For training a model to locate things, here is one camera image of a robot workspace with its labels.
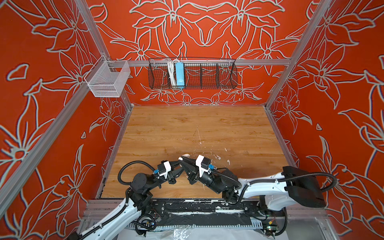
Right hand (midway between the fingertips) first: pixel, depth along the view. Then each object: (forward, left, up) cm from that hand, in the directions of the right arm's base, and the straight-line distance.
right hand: (178, 159), depth 58 cm
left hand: (+1, -3, -5) cm, 6 cm away
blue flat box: (+53, +1, +4) cm, 54 cm away
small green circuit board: (-21, -42, -32) cm, 57 cm away
